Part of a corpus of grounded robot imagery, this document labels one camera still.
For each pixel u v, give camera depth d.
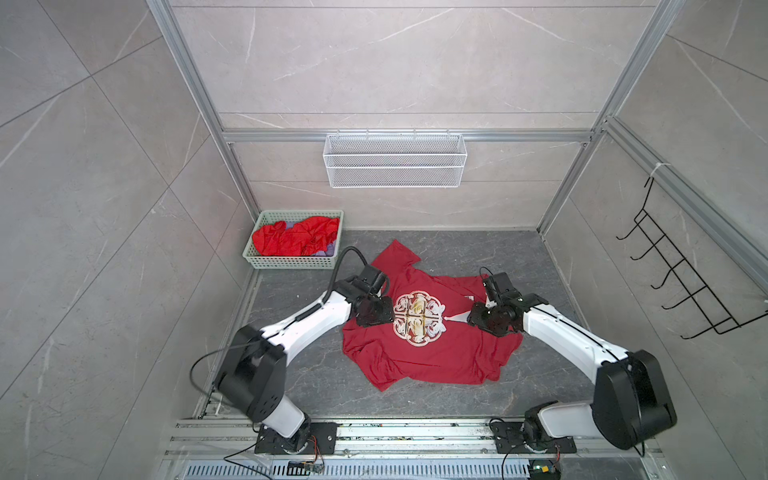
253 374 0.43
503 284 0.70
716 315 0.60
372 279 0.68
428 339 0.90
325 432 0.75
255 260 1.04
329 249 1.10
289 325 0.48
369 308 0.68
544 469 0.70
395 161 1.01
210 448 0.73
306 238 1.10
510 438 0.73
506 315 0.62
